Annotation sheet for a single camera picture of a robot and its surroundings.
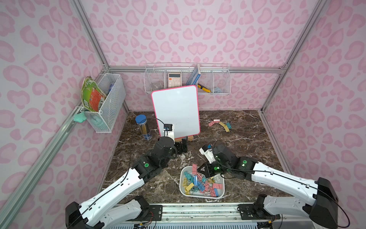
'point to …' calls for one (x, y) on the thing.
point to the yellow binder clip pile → (189, 186)
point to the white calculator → (174, 79)
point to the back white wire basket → (210, 78)
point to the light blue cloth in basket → (217, 90)
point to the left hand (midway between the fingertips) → (178, 134)
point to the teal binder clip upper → (228, 125)
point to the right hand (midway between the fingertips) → (197, 171)
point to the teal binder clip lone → (188, 175)
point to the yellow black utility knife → (205, 89)
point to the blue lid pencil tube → (141, 119)
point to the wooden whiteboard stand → (189, 138)
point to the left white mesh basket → (104, 119)
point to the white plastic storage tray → (194, 183)
